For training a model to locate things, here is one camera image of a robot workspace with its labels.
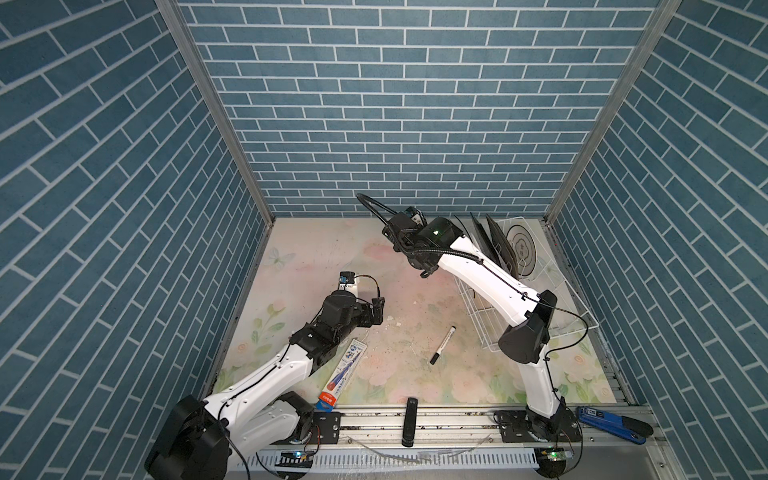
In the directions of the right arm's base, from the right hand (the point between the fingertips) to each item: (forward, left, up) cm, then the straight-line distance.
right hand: (439, 238), depth 79 cm
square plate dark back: (+7, -14, -8) cm, 17 cm away
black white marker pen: (-18, -3, -26) cm, 32 cm away
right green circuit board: (-42, -30, -29) cm, 59 cm away
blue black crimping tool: (-36, -47, -26) cm, 64 cm away
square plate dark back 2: (+5, -20, -8) cm, 22 cm away
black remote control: (-39, +5, -25) cm, 47 cm away
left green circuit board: (-49, +33, -30) cm, 66 cm away
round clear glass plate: (+14, -30, -17) cm, 37 cm away
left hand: (-12, +17, -14) cm, 25 cm away
